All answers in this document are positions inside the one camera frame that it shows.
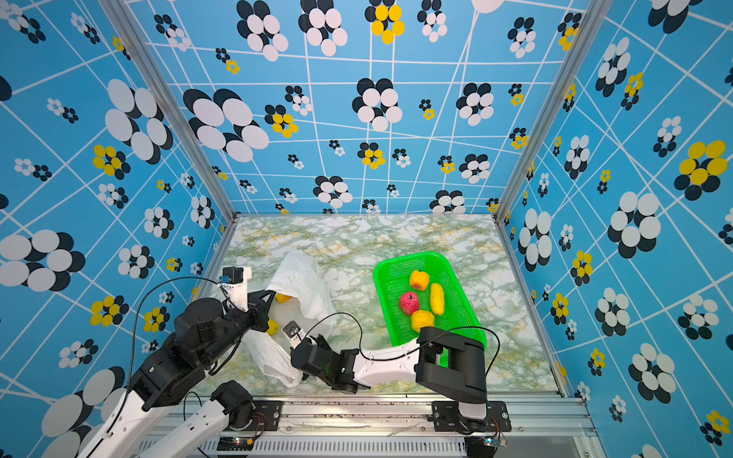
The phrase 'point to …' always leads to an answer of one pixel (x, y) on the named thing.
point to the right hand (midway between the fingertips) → (296, 346)
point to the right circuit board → (494, 442)
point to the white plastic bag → (303, 296)
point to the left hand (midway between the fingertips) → (277, 290)
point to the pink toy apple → (409, 302)
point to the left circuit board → (236, 444)
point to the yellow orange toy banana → (282, 298)
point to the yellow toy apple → (419, 280)
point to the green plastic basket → (392, 277)
